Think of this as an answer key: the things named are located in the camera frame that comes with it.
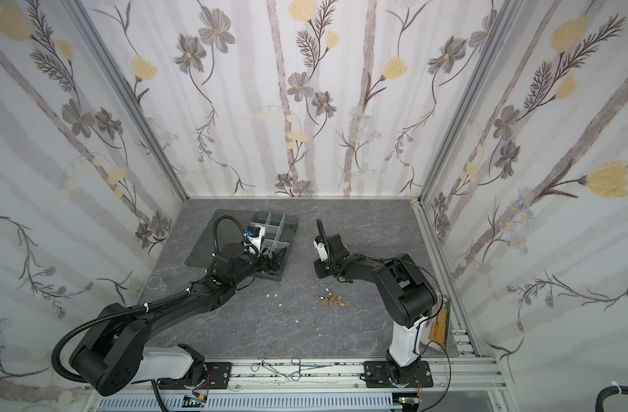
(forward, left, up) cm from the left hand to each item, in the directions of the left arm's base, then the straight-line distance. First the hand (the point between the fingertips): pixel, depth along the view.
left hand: (276, 241), depth 84 cm
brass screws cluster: (-13, -18, -16) cm, 28 cm away
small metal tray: (-25, -53, -16) cm, 60 cm away
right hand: (+1, -14, -15) cm, 21 cm away
